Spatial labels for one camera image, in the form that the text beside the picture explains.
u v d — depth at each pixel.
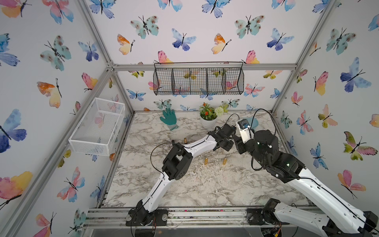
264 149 0.47
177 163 0.57
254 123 1.15
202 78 0.98
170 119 1.16
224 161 0.90
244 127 0.55
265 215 0.66
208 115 0.99
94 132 0.85
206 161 0.89
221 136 0.75
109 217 0.76
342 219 0.38
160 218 0.73
